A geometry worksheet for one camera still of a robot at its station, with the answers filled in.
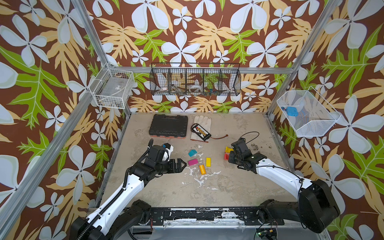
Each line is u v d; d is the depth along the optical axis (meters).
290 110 0.88
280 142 1.08
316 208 0.41
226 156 0.86
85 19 0.71
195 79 0.97
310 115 0.81
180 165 0.69
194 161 0.94
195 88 0.99
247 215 0.74
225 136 1.07
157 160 0.61
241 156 0.67
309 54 0.84
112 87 0.86
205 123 1.12
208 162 0.93
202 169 0.90
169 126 1.08
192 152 0.96
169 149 0.73
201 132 1.05
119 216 0.55
